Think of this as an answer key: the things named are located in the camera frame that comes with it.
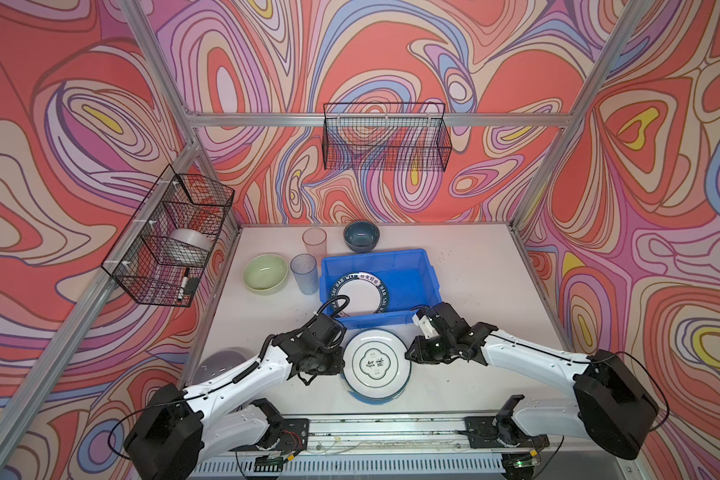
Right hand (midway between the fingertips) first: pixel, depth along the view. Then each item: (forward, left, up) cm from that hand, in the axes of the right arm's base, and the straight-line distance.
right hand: (411, 362), depth 82 cm
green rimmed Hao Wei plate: (+24, +12, -2) cm, 27 cm away
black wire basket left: (+35, +63, +32) cm, 79 cm away
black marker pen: (+13, +57, +24) cm, 63 cm away
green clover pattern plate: (0, +10, -1) cm, 10 cm away
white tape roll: (+19, +55, +31) cm, 66 cm away
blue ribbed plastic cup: (+29, +32, +6) cm, 44 cm away
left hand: (0, +18, +1) cm, 18 cm away
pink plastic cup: (+38, +28, +11) cm, 49 cm away
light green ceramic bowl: (+32, +47, +1) cm, 57 cm away
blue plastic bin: (+30, -3, -1) cm, 30 cm away
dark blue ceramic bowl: (+50, +13, 0) cm, 51 cm away
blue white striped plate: (-7, +11, -1) cm, 13 cm away
